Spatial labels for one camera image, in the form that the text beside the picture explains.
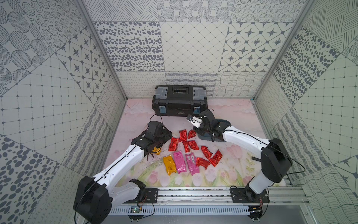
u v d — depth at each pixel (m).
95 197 0.38
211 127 0.66
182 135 0.95
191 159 0.84
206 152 0.88
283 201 0.75
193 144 0.90
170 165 0.84
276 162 0.45
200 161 0.83
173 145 0.90
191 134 0.95
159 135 0.64
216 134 0.62
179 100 0.96
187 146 0.90
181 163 0.83
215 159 0.85
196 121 0.75
